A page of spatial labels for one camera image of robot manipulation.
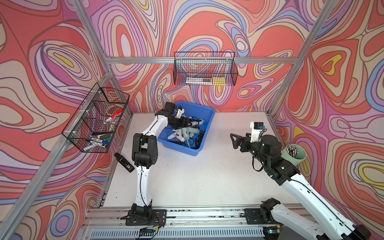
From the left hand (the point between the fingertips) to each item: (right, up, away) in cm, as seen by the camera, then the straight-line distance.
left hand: (189, 125), depth 98 cm
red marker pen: (-39, +5, -22) cm, 44 cm away
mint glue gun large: (0, -5, -2) cm, 5 cm away
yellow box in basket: (+19, +27, -7) cm, 34 cm away
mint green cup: (+63, -18, -16) cm, 68 cm away
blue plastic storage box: (+3, +12, +19) cm, 22 cm away
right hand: (+26, -7, -25) cm, 37 cm away
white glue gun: (+4, +1, +9) cm, 10 cm away
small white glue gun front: (-7, -7, +1) cm, 10 cm away
